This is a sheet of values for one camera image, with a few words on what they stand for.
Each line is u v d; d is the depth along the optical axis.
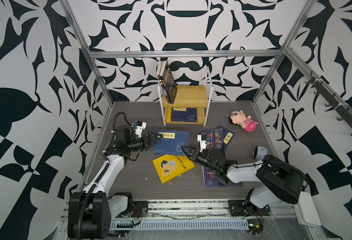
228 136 1.00
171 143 0.81
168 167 0.87
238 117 1.02
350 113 0.55
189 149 0.78
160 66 0.81
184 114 1.06
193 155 0.72
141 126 0.76
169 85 0.87
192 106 0.89
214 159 0.63
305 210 0.70
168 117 1.05
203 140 0.76
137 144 0.70
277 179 0.45
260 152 0.85
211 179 0.82
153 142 0.69
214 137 0.98
